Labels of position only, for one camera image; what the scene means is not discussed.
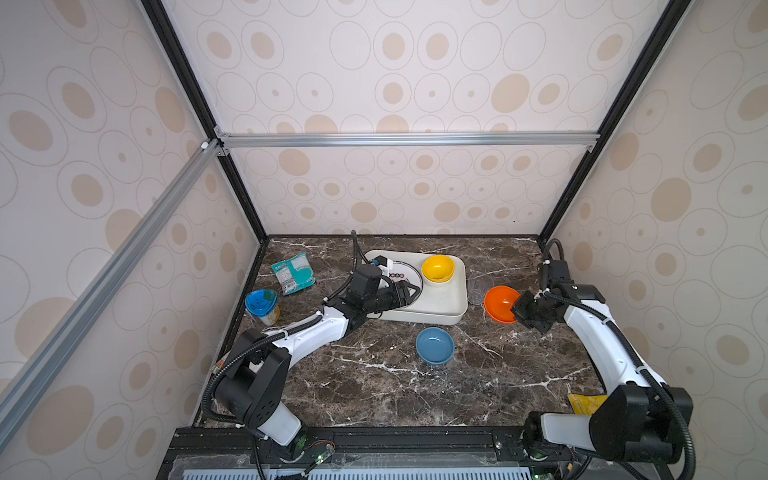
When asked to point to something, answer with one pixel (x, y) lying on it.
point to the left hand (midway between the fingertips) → (423, 290)
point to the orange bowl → (498, 302)
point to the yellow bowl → (438, 268)
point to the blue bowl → (435, 345)
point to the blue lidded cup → (263, 304)
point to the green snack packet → (294, 274)
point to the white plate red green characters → (404, 271)
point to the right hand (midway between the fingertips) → (515, 312)
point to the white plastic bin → (442, 303)
